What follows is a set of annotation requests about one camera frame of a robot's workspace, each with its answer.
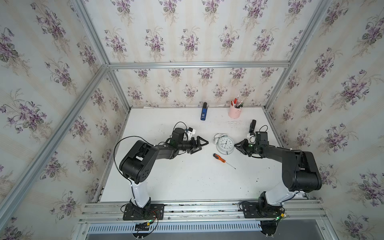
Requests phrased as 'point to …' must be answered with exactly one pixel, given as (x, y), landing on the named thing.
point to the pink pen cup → (235, 113)
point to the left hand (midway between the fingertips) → (205, 147)
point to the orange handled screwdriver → (223, 160)
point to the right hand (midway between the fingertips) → (236, 146)
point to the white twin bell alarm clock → (225, 144)
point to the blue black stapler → (204, 113)
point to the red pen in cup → (235, 101)
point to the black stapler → (252, 125)
